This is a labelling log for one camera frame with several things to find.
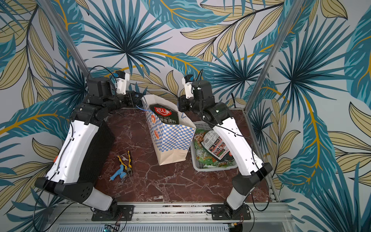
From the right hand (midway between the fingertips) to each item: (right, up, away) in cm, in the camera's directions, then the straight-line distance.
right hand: (179, 97), depth 67 cm
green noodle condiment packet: (+16, -34, +23) cm, 44 cm away
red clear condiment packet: (+21, -25, +25) cm, 41 cm away
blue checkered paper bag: (-4, -21, +3) cm, 22 cm away
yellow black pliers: (-31, -40, +19) cm, 54 cm away
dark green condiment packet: (-8, -7, +14) cm, 17 cm away
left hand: (-17, 0, -1) cm, 17 cm away
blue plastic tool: (-36, -41, +18) cm, 57 cm away
